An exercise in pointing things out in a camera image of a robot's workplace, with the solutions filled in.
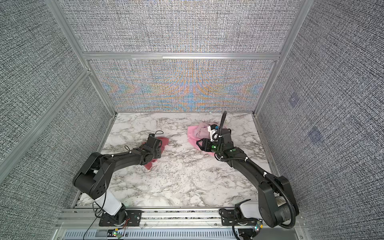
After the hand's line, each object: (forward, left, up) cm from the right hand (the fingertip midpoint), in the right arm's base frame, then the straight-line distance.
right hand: (200, 141), depth 85 cm
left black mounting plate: (-35, +36, -14) cm, 52 cm away
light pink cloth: (+12, +4, -13) cm, 18 cm away
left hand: (+2, +28, -13) cm, 31 cm away
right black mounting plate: (-35, -13, -15) cm, 40 cm away
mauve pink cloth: (+15, -2, -8) cm, 17 cm away
